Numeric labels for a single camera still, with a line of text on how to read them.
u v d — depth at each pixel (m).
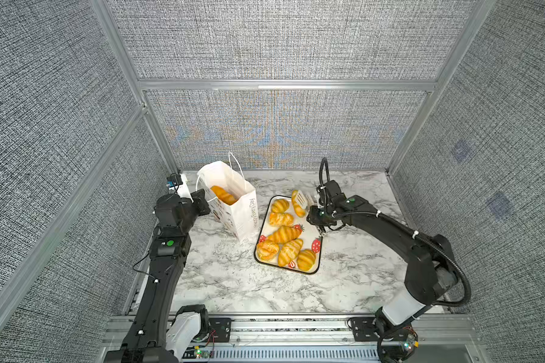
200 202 0.65
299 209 0.93
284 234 0.91
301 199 0.92
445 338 0.72
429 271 0.46
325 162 0.78
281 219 0.97
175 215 0.54
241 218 0.80
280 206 1.00
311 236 0.95
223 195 0.96
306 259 0.85
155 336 0.39
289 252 0.86
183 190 0.63
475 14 0.70
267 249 0.88
